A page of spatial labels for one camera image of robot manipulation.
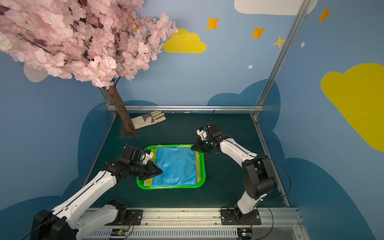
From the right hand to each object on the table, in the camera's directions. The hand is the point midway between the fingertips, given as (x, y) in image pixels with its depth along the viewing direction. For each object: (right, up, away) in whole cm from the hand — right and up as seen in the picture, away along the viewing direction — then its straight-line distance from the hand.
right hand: (193, 147), depth 87 cm
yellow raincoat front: (-24, -18, -10) cm, 31 cm away
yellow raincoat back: (+3, -17, -8) cm, 19 cm away
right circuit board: (+26, -41, -15) cm, 51 cm away
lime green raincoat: (-24, -2, +1) cm, 24 cm away
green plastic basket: (-28, -17, -11) cm, 34 cm away
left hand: (-16, -11, -10) cm, 22 cm away
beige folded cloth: (-38, +18, +31) cm, 52 cm away
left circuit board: (-36, -40, -16) cm, 56 cm away
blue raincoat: (-8, -9, -8) cm, 14 cm away
